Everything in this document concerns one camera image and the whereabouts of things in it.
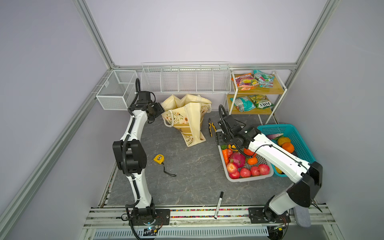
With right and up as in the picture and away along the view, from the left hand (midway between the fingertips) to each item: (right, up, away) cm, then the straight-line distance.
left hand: (163, 111), depth 93 cm
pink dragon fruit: (+45, -28, -8) cm, 54 cm away
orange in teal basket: (+78, -22, -2) cm, 81 cm away
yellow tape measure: (-2, -30, 0) cm, 30 cm away
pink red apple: (+40, -31, -14) cm, 53 cm away
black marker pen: (+34, -49, -14) cm, 61 cm away
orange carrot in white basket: (+39, -26, -4) cm, 47 cm away
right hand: (+35, -15, -13) cm, 40 cm away
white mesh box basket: (-31, +14, +4) cm, 34 cm away
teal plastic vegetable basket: (+84, -13, +7) cm, 85 cm away
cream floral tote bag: (+14, -2, -2) cm, 15 cm away
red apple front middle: (+48, -35, -10) cm, 61 cm away
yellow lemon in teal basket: (+78, -18, +4) cm, 80 cm away
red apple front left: (+42, -37, -10) cm, 57 cm away
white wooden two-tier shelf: (+80, +15, +19) cm, 83 cm away
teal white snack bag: (+53, +6, +6) cm, 54 cm away
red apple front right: (+57, -32, -14) cm, 67 cm away
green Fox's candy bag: (+66, +8, +9) cm, 67 cm away
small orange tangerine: (+54, -30, -6) cm, 62 cm away
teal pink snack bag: (+62, +18, -5) cm, 64 cm away
